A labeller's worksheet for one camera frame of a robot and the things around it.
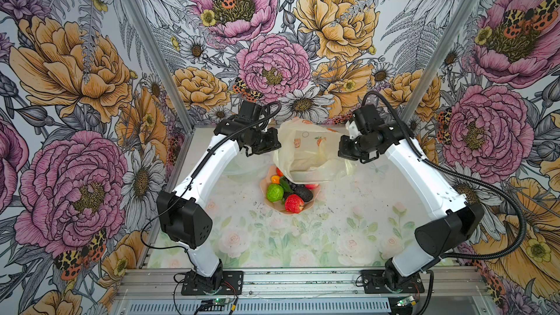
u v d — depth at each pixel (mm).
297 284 760
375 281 742
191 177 472
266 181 955
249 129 550
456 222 418
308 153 1033
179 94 1088
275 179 937
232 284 735
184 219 441
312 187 896
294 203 829
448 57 914
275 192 871
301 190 875
